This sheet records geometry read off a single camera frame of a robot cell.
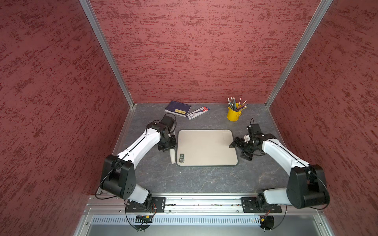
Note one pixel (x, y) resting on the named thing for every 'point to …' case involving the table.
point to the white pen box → (197, 112)
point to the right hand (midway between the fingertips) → (233, 152)
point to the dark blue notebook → (178, 108)
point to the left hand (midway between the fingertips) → (171, 150)
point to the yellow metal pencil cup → (233, 115)
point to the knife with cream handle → (173, 156)
